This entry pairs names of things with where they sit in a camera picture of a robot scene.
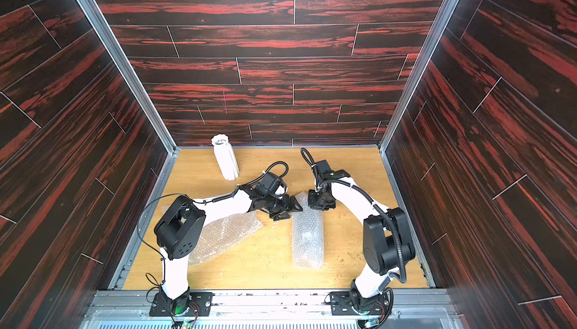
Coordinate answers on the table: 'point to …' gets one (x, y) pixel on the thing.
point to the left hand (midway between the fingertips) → (299, 213)
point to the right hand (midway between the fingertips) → (319, 204)
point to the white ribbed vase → (225, 155)
